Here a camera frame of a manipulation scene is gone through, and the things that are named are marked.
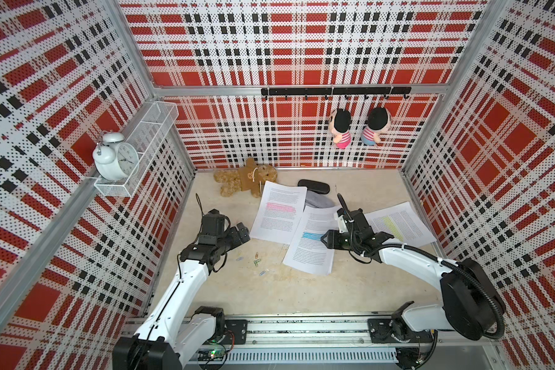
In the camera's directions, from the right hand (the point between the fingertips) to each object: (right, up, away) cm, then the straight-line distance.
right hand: (329, 238), depth 87 cm
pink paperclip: (-29, -8, +5) cm, 30 cm away
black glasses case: (-1, +20, +25) cm, 32 cm away
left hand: (-33, +2, -3) cm, 33 cm away
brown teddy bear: (-35, +25, +21) cm, 48 cm away
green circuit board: (-39, -32, -18) cm, 53 cm away
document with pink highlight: (-20, +8, +18) cm, 28 cm away
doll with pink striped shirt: (+6, +47, +10) cm, 49 cm away
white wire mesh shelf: (-70, +41, -1) cm, 81 cm away
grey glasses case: (-1, +14, +22) cm, 26 cm away
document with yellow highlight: (+35, +5, +15) cm, 39 cm away
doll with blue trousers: (+21, +47, +5) cm, 52 cm away
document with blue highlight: (-8, -6, +6) cm, 12 cm away
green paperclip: (-29, -10, +3) cm, 31 cm away
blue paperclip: (-26, -13, -1) cm, 29 cm away
